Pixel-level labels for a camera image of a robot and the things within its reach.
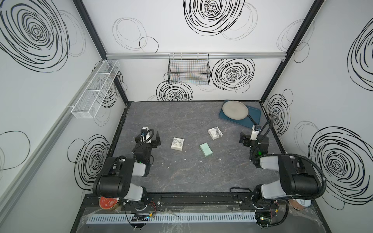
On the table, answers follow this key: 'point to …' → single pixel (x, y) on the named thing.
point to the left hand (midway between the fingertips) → (149, 132)
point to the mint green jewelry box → (206, 149)
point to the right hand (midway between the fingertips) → (250, 133)
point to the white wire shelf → (88, 103)
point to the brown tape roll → (295, 205)
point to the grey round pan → (236, 110)
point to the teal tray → (254, 112)
